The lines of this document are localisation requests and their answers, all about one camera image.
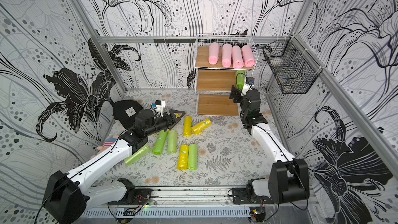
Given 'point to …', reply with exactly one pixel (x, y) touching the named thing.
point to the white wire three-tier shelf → (213, 82)
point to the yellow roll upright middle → (187, 126)
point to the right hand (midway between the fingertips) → (243, 84)
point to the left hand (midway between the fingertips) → (185, 119)
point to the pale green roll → (172, 141)
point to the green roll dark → (159, 144)
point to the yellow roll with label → (197, 129)
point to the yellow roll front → (183, 157)
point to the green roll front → (192, 164)
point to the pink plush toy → (108, 143)
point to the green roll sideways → (240, 75)
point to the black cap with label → (125, 111)
